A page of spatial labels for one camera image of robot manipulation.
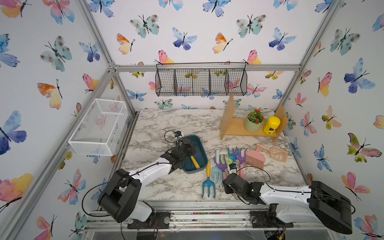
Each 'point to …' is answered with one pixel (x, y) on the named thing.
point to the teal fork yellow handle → (208, 183)
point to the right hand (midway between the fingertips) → (225, 181)
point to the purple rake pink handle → (223, 166)
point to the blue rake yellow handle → (233, 156)
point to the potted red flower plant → (254, 120)
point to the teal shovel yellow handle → (195, 163)
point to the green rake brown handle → (228, 160)
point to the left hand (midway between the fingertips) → (194, 144)
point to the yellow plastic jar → (273, 124)
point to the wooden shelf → (229, 126)
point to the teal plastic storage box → (200, 156)
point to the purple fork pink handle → (241, 158)
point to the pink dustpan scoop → (275, 153)
